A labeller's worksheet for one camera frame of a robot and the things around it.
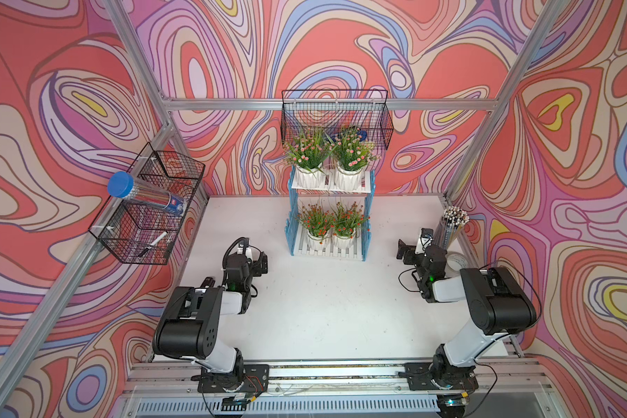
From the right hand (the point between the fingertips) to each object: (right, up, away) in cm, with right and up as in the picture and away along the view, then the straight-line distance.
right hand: (412, 246), depth 96 cm
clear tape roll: (+17, -6, +1) cm, 18 cm away
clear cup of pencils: (+10, +8, -7) cm, 15 cm away
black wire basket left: (-88, +7, -26) cm, 91 cm away
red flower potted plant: (-36, +9, -6) cm, 38 cm away
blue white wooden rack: (-44, +2, +6) cm, 44 cm away
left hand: (-60, -2, -3) cm, 60 cm away
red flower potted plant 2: (-27, +8, -6) cm, 29 cm away
